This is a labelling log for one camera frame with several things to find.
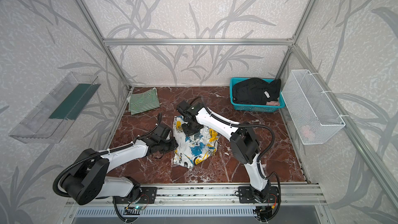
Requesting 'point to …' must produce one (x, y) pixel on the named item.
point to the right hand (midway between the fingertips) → (189, 128)
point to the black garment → (256, 91)
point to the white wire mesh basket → (313, 118)
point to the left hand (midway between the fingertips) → (180, 140)
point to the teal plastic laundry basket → (239, 107)
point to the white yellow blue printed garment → (193, 149)
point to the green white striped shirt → (143, 101)
